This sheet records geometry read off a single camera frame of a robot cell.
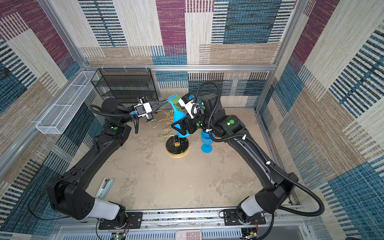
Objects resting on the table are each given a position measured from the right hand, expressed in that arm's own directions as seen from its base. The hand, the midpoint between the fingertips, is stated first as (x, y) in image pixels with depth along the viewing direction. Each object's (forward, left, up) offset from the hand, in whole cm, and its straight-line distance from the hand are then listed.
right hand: (179, 124), depth 66 cm
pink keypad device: (-37, -3, -34) cm, 50 cm away
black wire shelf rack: (+48, +40, -13) cm, 64 cm away
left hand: (+4, +4, +12) cm, 13 cm away
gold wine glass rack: (+10, +5, -35) cm, 36 cm away
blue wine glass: (+9, -14, -35) cm, 39 cm away
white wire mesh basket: (+5, +57, -2) cm, 58 cm away
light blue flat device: (-16, +42, -33) cm, 56 cm away
